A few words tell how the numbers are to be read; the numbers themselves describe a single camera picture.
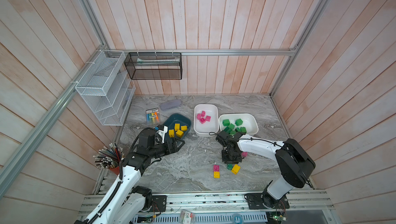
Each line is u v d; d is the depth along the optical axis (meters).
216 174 0.82
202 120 1.04
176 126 0.99
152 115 1.07
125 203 0.56
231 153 0.74
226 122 1.02
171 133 0.95
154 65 1.06
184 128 0.99
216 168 0.83
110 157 0.78
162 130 0.71
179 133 0.96
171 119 1.01
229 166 0.84
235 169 0.82
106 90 0.68
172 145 0.67
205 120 1.04
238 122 1.01
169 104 1.11
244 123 1.03
